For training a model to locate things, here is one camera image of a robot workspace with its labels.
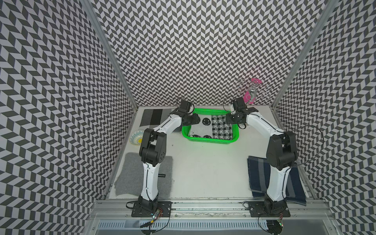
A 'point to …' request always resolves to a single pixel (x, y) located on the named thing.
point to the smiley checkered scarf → (212, 126)
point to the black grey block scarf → (151, 118)
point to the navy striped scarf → (259, 170)
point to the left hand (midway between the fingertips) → (197, 120)
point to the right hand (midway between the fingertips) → (230, 120)
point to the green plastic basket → (185, 129)
